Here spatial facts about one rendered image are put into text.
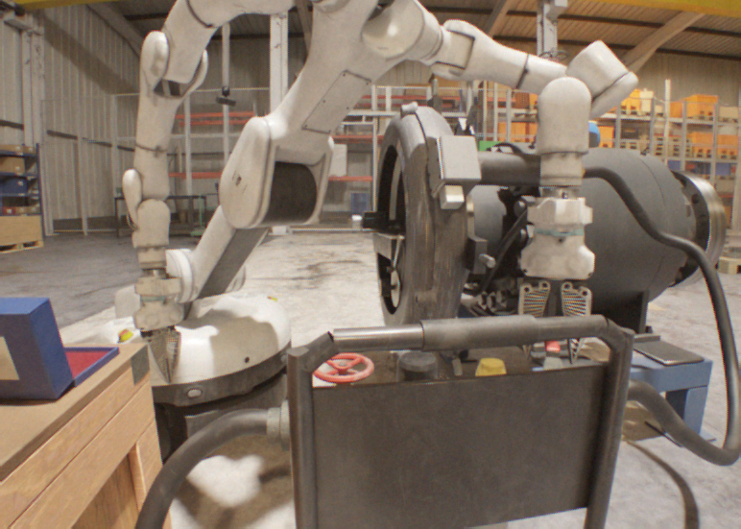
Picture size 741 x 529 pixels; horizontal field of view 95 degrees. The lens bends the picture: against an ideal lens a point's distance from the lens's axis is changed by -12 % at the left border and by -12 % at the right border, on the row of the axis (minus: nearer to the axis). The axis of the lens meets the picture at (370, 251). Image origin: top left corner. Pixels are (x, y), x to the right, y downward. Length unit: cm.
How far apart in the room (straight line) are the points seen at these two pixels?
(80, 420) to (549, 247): 63
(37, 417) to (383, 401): 37
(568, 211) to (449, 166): 35
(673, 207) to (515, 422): 102
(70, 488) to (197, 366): 57
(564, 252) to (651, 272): 80
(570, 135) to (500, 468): 43
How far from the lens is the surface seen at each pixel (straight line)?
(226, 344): 108
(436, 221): 88
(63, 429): 53
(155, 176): 90
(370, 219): 133
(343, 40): 72
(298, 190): 87
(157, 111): 86
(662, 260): 138
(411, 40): 82
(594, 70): 61
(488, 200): 118
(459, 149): 84
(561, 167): 59
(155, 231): 90
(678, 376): 136
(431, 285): 92
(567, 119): 58
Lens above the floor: 69
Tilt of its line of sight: 7 degrees down
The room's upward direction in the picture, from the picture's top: straight up
